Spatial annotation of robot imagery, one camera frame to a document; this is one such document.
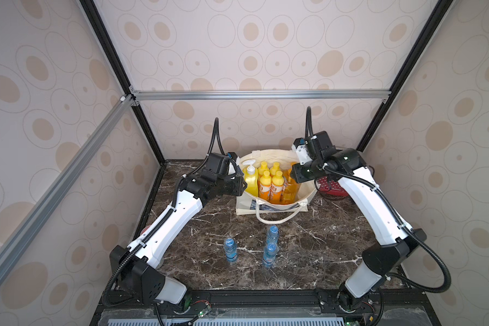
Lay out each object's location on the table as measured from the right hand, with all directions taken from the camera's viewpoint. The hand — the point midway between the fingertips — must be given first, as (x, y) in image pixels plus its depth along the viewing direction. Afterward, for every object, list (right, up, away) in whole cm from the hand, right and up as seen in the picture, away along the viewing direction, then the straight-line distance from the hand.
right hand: (301, 172), depth 77 cm
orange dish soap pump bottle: (0, -10, +23) cm, 25 cm away
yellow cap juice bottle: (-13, -6, +11) cm, 18 cm away
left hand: (-20, -4, -2) cm, 20 cm away
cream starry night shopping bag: (-7, -19, +21) cm, 29 cm away
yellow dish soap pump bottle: (-19, -2, +9) cm, 21 cm away
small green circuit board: (-37, -49, -6) cm, 62 cm away
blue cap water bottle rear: (-11, -24, 0) cm, 26 cm away
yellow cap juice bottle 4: (-8, +2, +11) cm, 14 cm away
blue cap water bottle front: (-12, -29, -4) cm, 32 cm away
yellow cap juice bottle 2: (-8, -7, +12) cm, 16 cm away
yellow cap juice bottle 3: (-14, +2, +11) cm, 18 cm away
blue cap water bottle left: (-26, -29, -2) cm, 39 cm away
